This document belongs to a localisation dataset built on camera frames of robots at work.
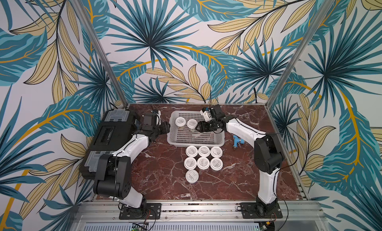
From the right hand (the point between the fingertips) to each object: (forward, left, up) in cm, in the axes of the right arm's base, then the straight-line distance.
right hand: (218, 125), depth 86 cm
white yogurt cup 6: (-18, +17, -11) cm, 27 cm away
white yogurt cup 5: (-11, +1, -11) cm, 16 cm away
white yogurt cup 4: (-11, +8, -11) cm, 17 cm away
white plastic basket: (+7, +21, -17) cm, 28 cm away
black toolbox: (0, +58, +1) cm, 58 cm away
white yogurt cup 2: (+8, +15, -9) cm, 20 cm away
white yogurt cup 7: (-18, +9, -11) cm, 23 cm away
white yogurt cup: (+10, +22, -9) cm, 26 cm away
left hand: (+1, +23, +4) cm, 24 cm away
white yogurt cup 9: (-25, +16, -12) cm, 32 cm away
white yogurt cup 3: (-10, +16, -11) cm, 22 cm away
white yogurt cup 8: (-19, +2, -10) cm, 22 cm away
